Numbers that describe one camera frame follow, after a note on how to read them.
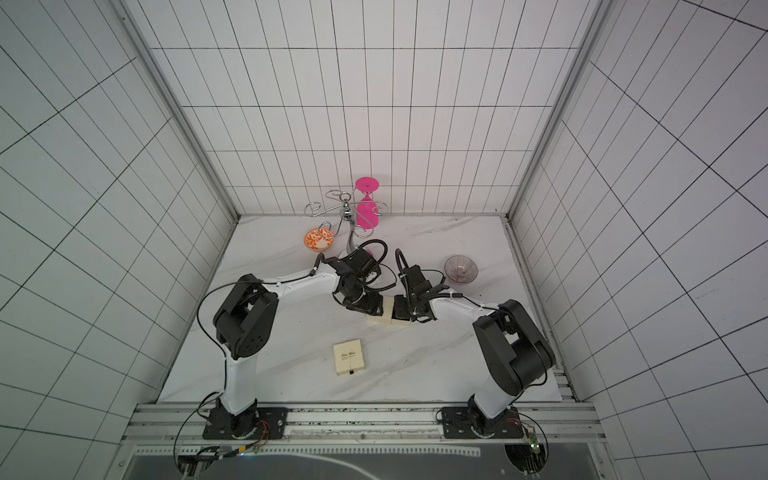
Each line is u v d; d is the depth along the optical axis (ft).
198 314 3.24
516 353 1.47
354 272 2.38
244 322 1.66
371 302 2.67
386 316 2.87
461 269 3.30
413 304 2.31
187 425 2.25
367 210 3.04
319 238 3.61
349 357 2.64
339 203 2.67
